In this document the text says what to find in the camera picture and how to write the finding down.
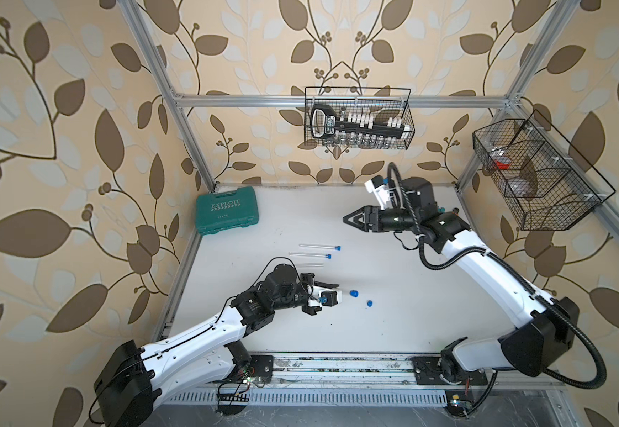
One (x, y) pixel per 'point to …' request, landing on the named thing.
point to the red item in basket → (502, 165)
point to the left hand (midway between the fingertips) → (331, 279)
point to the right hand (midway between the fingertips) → (347, 220)
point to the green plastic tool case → (215, 213)
